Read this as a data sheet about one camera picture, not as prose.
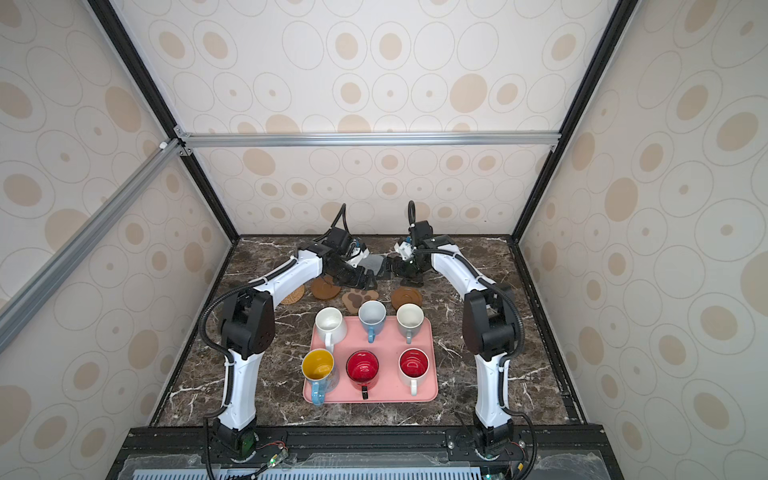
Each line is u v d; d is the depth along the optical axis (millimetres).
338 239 796
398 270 832
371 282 899
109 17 673
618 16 685
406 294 1020
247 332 559
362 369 853
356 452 729
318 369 833
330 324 939
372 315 912
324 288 1027
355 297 1029
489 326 539
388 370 851
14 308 511
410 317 919
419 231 778
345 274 833
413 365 852
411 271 820
